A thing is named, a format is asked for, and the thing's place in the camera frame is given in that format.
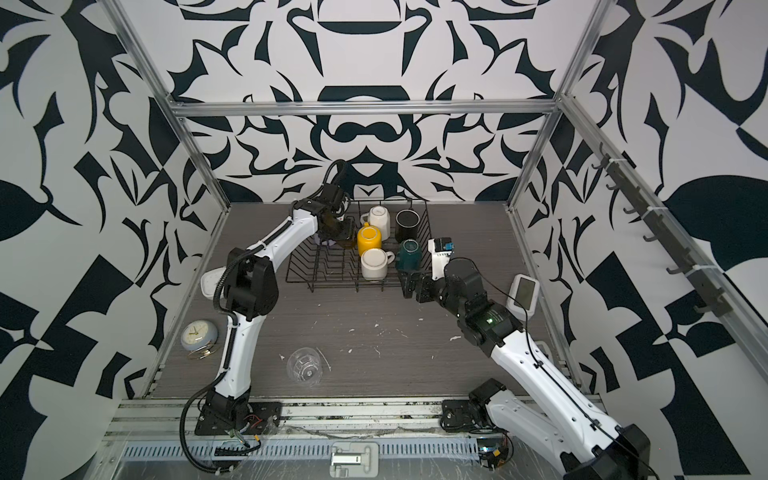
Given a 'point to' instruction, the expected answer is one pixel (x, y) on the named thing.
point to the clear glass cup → (305, 366)
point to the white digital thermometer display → (523, 296)
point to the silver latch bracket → (354, 459)
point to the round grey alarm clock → (199, 337)
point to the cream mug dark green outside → (409, 256)
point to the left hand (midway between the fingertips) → (348, 227)
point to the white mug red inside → (375, 262)
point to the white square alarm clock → (209, 280)
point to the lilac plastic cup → (324, 242)
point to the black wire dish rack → (392, 237)
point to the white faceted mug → (378, 216)
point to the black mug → (406, 225)
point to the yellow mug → (368, 237)
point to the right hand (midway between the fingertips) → (414, 269)
